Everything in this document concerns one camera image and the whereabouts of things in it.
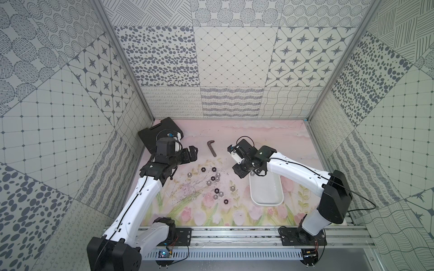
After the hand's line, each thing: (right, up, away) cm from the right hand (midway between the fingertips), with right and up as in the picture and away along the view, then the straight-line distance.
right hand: (241, 169), depth 83 cm
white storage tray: (+13, -12, +5) cm, 19 cm away
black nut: (-21, -3, +13) cm, 24 cm away
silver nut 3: (-13, -7, +10) cm, 18 cm away
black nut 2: (-15, -3, +13) cm, 20 cm away
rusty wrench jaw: (-19, +11, +24) cm, 33 cm away
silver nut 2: (-12, -5, +10) cm, 17 cm away
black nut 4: (-13, -13, +5) cm, 19 cm away
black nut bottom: (-8, -17, +1) cm, 19 cm away
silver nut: (-28, -6, +10) cm, 30 cm away
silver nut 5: (-4, -12, +5) cm, 13 cm away
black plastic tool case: (-58, +16, +27) cm, 66 cm away
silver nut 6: (-13, -15, +3) cm, 21 cm away
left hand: (-26, +11, -5) cm, 29 cm away
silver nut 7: (-10, -14, +4) cm, 18 cm away
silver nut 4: (-17, -9, +8) cm, 21 cm away
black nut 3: (-15, -7, +10) cm, 19 cm away
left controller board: (-35, -34, -11) cm, 50 cm away
